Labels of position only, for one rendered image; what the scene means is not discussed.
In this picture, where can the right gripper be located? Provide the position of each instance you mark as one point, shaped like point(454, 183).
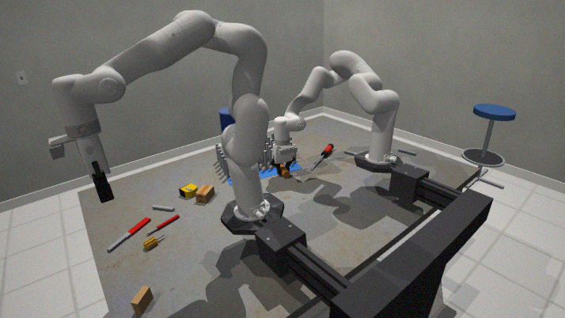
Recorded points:
point(277, 159)

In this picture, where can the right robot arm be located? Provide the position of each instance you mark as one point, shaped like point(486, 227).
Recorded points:
point(382, 104)

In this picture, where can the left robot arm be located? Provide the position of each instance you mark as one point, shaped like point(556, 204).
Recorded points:
point(76, 95)

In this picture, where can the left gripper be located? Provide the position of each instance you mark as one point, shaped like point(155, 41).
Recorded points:
point(95, 170)

